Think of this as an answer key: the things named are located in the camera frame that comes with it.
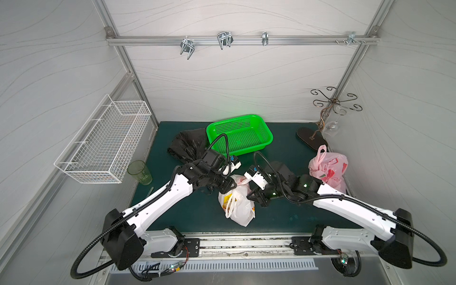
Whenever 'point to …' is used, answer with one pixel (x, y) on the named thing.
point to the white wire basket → (100, 152)
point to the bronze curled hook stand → (314, 138)
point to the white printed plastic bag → (235, 203)
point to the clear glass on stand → (331, 128)
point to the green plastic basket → (240, 135)
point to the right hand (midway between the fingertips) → (248, 195)
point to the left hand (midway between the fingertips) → (233, 185)
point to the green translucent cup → (139, 170)
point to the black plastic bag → (189, 145)
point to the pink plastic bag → (329, 168)
